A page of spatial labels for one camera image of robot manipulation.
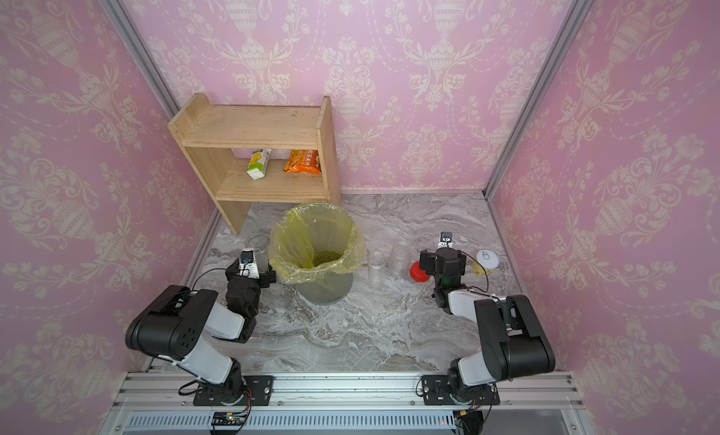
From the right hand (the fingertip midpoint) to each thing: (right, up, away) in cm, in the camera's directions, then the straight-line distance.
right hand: (443, 250), depth 93 cm
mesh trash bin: (-37, -10, -14) cm, 41 cm away
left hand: (-62, -3, -3) cm, 62 cm away
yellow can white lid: (+16, -3, +1) cm, 16 cm away
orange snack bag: (-47, +30, +2) cm, 56 cm away
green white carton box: (-63, +30, +1) cm, 69 cm away
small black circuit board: (-62, -41, -21) cm, 77 cm away
